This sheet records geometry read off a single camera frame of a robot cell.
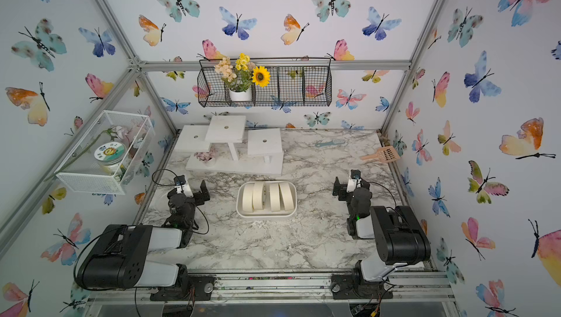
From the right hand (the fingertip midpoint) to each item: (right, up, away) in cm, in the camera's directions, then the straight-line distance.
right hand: (351, 176), depth 91 cm
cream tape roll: (-42, -7, -7) cm, 43 cm away
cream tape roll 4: (-27, -7, -7) cm, 28 cm away
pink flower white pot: (-62, +7, +7) cm, 63 cm away
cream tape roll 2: (-37, -7, -7) cm, 39 cm away
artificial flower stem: (-86, +17, -16) cm, 89 cm away
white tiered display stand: (-60, +13, +23) cm, 65 cm away
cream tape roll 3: (-31, -7, -6) cm, 33 cm away
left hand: (-65, -2, -1) cm, 65 cm away
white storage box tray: (-39, -15, -2) cm, 42 cm away
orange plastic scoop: (+23, +9, +20) cm, 32 cm away
